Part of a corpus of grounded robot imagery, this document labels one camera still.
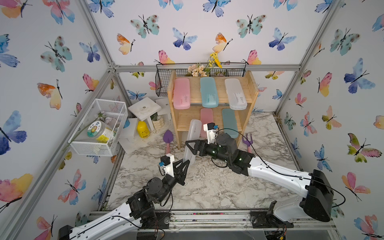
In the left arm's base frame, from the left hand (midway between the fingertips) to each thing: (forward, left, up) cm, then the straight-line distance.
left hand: (188, 161), depth 68 cm
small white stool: (+36, +27, -1) cm, 45 cm away
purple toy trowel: (+30, +16, -23) cm, 41 cm away
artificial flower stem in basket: (+22, +44, +8) cm, 50 cm away
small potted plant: (+39, +22, -16) cm, 47 cm away
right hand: (+7, -1, +5) cm, 9 cm away
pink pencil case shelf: (+29, -10, -2) cm, 31 cm away
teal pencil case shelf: (+25, -23, -3) cm, 34 cm away
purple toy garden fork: (+24, -39, -23) cm, 51 cm away
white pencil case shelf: (+9, -3, +8) cm, 13 cm away
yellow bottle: (+30, +31, -14) cm, 45 cm away
